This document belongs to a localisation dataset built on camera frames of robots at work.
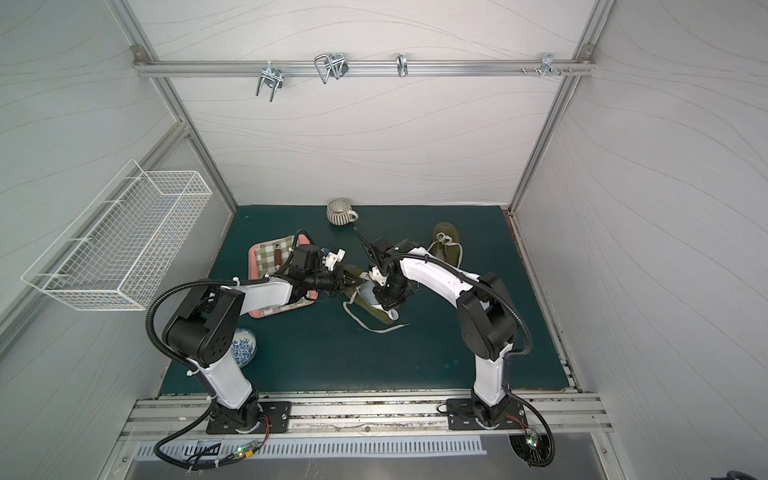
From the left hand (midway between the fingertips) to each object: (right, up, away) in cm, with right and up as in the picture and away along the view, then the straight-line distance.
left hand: (364, 283), depth 87 cm
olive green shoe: (+27, +11, +15) cm, 33 cm away
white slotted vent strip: (-6, -37, -17) cm, 41 cm away
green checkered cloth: (-35, +6, +17) cm, 40 cm away
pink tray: (-26, +13, +23) cm, 37 cm away
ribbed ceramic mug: (-12, +23, +25) cm, 36 cm away
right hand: (+7, -6, -1) cm, 9 cm away
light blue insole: (0, -3, +5) cm, 6 cm away
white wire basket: (-56, +10, -20) cm, 60 cm away
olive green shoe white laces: (+7, -9, -2) cm, 11 cm away
